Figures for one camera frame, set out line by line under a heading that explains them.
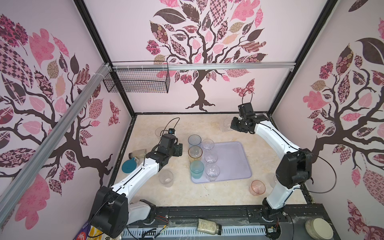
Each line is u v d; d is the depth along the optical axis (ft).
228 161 3.27
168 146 2.07
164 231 2.29
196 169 2.89
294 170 1.56
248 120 2.11
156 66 2.97
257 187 2.68
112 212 1.30
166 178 2.78
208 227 2.20
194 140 3.02
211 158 2.87
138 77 3.11
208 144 3.20
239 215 2.46
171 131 2.43
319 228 2.14
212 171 2.87
